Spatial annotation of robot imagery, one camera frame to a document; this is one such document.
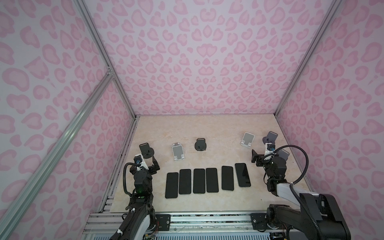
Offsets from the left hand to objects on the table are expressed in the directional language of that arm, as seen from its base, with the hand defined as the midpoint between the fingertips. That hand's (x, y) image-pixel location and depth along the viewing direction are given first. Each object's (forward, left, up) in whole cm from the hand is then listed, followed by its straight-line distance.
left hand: (145, 156), depth 82 cm
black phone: (-10, -21, -13) cm, 27 cm away
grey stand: (+8, +3, -9) cm, 13 cm away
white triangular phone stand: (+15, -62, -8) cm, 64 cm away
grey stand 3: (+4, -82, -9) cm, 82 cm away
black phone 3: (-9, -37, -13) cm, 40 cm away
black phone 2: (-10, -29, -13) cm, 34 cm away
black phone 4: (-8, -46, -14) cm, 49 cm away
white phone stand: (+7, -17, -8) cm, 20 cm away
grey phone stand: (+16, -77, -8) cm, 79 cm away
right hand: (+5, -66, -2) cm, 67 cm away
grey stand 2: (+16, -31, -14) cm, 38 cm away
